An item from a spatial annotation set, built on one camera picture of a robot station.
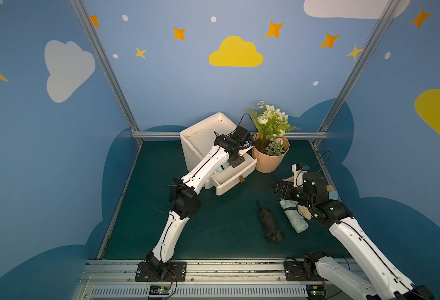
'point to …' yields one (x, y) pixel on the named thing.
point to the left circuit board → (159, 290)
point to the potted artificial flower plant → (270, 143)
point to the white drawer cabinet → (199, 140)
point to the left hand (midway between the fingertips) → (233, 153)
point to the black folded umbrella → (272, 234)
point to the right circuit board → (316, 292)
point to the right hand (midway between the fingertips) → (284, 182)
